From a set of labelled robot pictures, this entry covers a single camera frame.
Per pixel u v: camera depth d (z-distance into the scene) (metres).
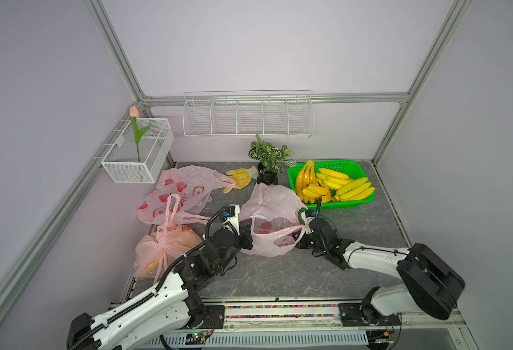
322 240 0.67
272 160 0.87
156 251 0.75
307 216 0.82
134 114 0.83
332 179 1.05
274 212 0.79
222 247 0.52
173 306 0.61
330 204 0.98
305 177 1.08
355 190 0.98
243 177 1.14
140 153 0.81
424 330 0.71
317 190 0.93
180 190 1.07
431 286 0.43
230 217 0.61
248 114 0.98
